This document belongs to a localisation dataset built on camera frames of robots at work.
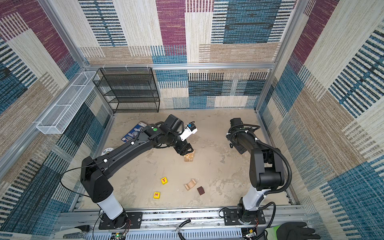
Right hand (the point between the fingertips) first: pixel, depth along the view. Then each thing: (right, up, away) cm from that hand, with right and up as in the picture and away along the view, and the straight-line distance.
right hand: (235, 143), depth 94 cm
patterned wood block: (-30, -7, -3) cm, 30 cm away
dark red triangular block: (-22, -24, -12) cm, 35 cm away
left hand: (-28, +2, -16) cm, 32 cm away
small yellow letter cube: (-45, -25, -15) cm, 54 cm away
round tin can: (-77, -4, -5) cm, 77 cm away
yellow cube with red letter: (-42, -20, -9) cm, 47 cm away
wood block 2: (-27, -10, -1) cm, 29 cm away
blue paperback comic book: (-67, +7, +11) cm, 68 cm away
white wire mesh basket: (-90, +13, -24) cm, 94 cm away
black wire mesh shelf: (-73, +37, +17) cm, 84 cm away
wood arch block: (-28, -22, -11) cm, 37 cm away
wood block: (-30, -9, -2) cm, 32 cm away
